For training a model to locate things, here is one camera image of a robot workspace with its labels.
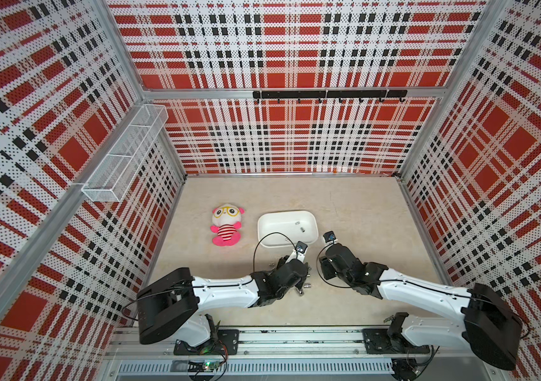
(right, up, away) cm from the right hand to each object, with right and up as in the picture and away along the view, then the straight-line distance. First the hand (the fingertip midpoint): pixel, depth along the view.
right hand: (327, 257), depth 85 cm
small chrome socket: (-8, +8, +16) cm, 20 cm away
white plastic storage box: (-10, +9, +17) cm, 22 cm away
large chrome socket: (-10, -12, -2) cm, 16 cm away
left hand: (-9, -1, -1) cm, 9 cm away
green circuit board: (-38, -28, -16) cm, 50 cm away
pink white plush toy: (-40, +12, +11) cm, 43 cm away
